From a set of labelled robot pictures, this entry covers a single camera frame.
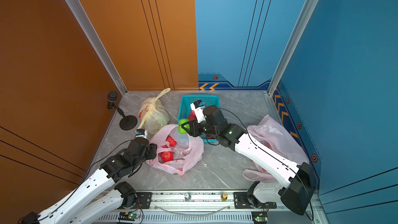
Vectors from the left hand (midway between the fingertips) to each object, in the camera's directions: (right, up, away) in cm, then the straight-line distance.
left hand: (155, 144), depth 80 cm
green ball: (+15, +13, -12) cm, 23 cm away
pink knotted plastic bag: (+10, -7, +8) cm, 14 cm away
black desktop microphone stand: (-25, +9, +21) cm, 34 cm away
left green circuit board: (-9, -31, -10) cm, 34 cm away
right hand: (+17, +12, -10) cm, 23 cm away
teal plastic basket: (+12, +18, +27) cm, 35 cm away
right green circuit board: (+51, -31, -9) cm, 61 cm away
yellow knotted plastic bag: (-5, +15, +11) cm, 20 cm away
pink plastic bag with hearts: (+60, +5, -2) cm, 60 cm away
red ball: (+18, +13, +21) cm, 31 cm away
